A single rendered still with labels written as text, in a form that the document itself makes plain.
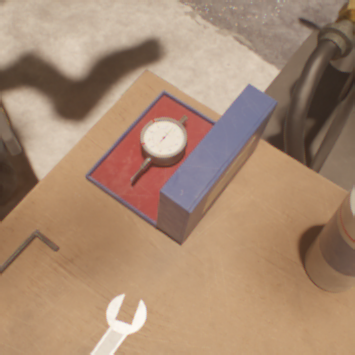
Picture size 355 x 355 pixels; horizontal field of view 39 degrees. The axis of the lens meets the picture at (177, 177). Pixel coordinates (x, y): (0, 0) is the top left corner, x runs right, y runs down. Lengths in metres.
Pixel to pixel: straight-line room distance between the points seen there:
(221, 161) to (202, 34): 0.91
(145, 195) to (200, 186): 0.14
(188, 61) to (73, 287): 0.86
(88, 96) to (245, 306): 0.83
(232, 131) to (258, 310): 0.20
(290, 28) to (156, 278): 0.99
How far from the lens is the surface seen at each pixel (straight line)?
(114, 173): 0.64
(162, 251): 0.60
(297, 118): 0.78
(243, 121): 0.54
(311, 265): 0.58
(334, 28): 0.82
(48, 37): 1.43
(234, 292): 0.59
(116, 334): 0.57
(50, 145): 1.23
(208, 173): 0.50
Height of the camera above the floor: 1.04
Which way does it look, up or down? 64 degrees down
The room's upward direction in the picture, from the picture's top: straight up
